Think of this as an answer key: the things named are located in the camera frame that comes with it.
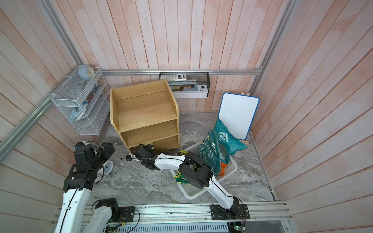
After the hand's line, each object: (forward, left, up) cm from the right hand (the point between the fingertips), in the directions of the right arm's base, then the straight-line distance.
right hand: (145, 148), depth 94 cm
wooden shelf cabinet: (+6, -5, +27) cm, 28 cm away
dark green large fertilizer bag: (-13, -38, +20) cm, 45 cm away
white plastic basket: (-14, -50, +6) cm, 52 cm away
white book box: (+32, -28, +23) cm, 48 cm away
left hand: (-11, +14, +16) cm, 24 cm away
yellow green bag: (-21, -24, +6) cm, 32 cm away
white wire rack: (+12, +31, +28) cm, 43 cm away
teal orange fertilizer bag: (-8, -49, +19) cm, 53 cm away
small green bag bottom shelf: (-7, -25, +8) cm, 27 cm away
